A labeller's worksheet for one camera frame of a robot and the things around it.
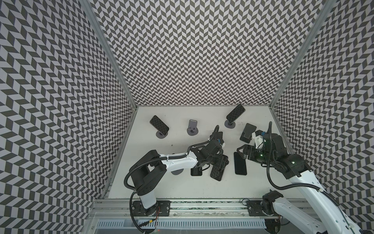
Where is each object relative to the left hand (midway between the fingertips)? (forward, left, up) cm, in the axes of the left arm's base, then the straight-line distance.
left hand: (223, 161), depth 82 cm
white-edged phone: (-3, +16, -7) cm, 17 cm away
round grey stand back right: (+30, -9, -6) cm, 32 cm away
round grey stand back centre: (+25, +18, -3) cm, 31 cm away
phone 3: (+28, +42, -2) cm, 50 cm away
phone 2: (+1, -12, -8) cm, 14 cm away
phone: (-7, +5, +5) cm, 10 cm away
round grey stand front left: (-4, +27, -6) cm, 28 cm away
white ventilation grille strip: (-28, +22, -7) cm, 37 cm away
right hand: (-2, -8, +11) cm, 13 cm away
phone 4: (+32, -12, +5) cm, 35 cm away
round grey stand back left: (+21, +40, -5) cm, 46 cm away
